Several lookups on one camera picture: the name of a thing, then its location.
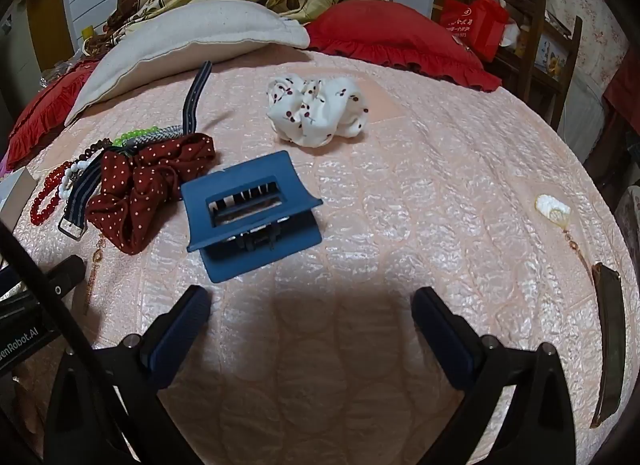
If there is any white pillow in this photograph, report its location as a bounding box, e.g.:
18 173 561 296
65 0 312 127

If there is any blue hair claw clip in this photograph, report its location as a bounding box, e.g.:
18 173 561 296
180 150 325 285

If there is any wooden chair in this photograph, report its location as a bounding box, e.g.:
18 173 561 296
467 0 583 131

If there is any red cloth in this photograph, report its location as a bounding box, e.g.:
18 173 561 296
602 52 640 116

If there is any floral fabric cover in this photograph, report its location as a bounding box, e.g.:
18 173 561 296
545 0 631 91

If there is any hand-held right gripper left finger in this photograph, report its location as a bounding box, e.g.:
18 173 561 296
44 285 213 465

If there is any green bead bracelet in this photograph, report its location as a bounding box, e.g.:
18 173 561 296
112 129 151 147

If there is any red bead bracelet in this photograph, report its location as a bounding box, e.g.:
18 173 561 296
29 165 68 226

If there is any fan hairpin with tassel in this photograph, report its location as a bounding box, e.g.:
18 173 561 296
82 232 108 316

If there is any white shell hairpin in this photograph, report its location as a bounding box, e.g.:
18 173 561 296
535 194 598 276

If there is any dark brown bead bracelet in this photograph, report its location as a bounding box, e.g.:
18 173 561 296
75 138 117 171

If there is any white tray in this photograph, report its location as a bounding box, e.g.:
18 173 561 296
0 168 33 226

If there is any red shopping bag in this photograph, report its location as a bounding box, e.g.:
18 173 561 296
440 0 511 62

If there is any red frilled pillow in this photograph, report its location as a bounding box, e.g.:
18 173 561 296
305 0 502 92

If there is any red round frilled cushion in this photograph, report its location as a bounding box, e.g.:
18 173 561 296
5 62 101 172

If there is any white floral scrunchie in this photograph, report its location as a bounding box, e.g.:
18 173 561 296
265 72 370 148

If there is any grey spiral hair tie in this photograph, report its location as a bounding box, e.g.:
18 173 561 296
135 124 187 146

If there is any red polka dot scrunchie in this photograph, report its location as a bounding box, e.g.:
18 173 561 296
85 132 217 256

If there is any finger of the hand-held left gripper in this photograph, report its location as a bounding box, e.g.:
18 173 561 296
45 254 87 297

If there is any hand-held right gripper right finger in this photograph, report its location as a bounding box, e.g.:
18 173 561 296
411 286 587 465

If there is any navy striped hair bow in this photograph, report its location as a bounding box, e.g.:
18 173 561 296
57 61 213 242

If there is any white bead bracelet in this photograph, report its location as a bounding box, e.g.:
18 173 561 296
57 158 93 201

